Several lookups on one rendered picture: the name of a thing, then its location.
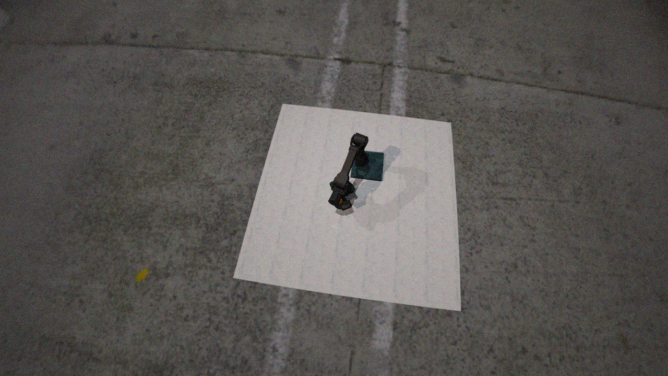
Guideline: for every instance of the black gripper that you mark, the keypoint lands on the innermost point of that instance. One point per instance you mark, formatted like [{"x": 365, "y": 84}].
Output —
[{"x": 346, "y": 203}]

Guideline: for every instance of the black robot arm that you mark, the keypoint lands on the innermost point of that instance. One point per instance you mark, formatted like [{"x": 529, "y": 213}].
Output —
[{"x": 341, "y": 181}]

